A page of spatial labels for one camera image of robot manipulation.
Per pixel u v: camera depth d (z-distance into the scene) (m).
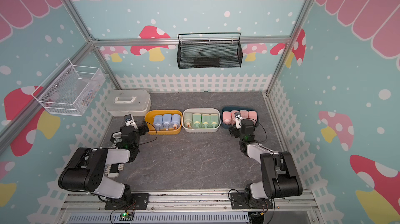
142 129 0.85
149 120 1.02
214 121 0.94
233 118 0.97
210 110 1.04
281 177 0.45
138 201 0.75
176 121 0.95
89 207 0.74
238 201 0.74
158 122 0.94
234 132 0.85
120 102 1.00
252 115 0.99
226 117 0.97
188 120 0.96
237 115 0.80
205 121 0.95
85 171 0.46
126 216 0.73
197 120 0.96
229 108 1.03
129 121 0.79
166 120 0.96
